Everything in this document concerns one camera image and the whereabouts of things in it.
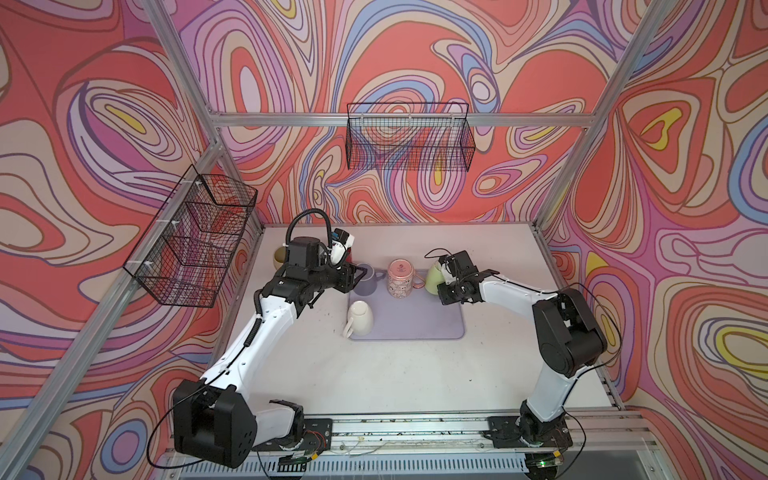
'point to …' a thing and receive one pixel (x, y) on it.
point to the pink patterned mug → (402, 278)
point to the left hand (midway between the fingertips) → (363, 267)
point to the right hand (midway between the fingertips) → (447, 297)
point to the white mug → (361, 319)
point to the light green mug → (434, 278)
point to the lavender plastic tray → (420, 316)
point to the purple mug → (367, 285)
